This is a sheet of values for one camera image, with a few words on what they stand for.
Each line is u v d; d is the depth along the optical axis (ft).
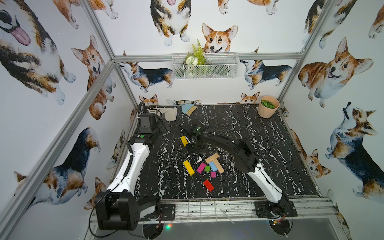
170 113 3.85
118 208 1.27
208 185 2.70
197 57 2.68
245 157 1.86
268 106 3.46
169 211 2.42
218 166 2.89
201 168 2.89
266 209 2.40
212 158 3.03
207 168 2.89
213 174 2.82
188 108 3.95
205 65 2.86
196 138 2.31
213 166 2.89
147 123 1.98
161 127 2.42
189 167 2.89
